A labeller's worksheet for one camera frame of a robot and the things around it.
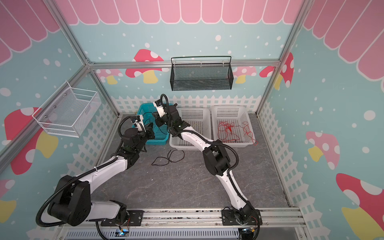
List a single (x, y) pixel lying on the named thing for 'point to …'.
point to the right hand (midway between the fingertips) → (152, 112)
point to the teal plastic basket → (147, 110)
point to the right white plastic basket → (238, 114)
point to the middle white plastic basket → (199, 120)
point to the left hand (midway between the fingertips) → (153, 125)
